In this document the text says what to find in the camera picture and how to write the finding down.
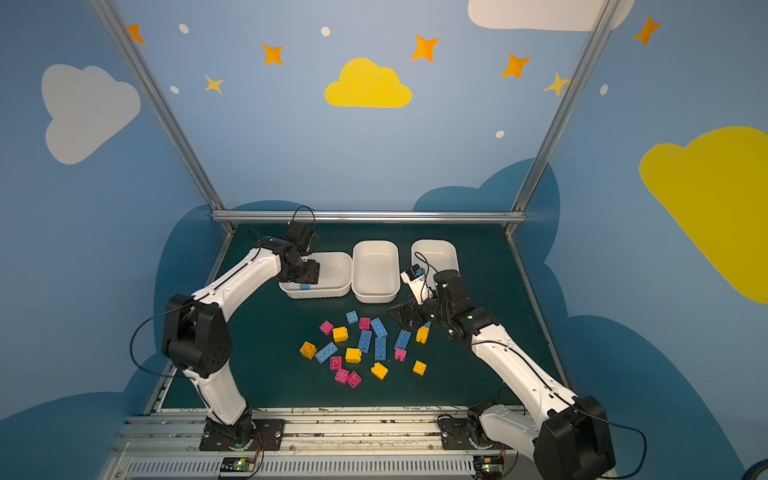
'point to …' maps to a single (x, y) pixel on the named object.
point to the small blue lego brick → (352, 317)
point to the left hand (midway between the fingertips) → (304, 274)
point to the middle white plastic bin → (376, 271)
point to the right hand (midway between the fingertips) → (403, 300)
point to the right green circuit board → (490, 464)
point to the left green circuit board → (237, 464)
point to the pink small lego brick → (326, 327)
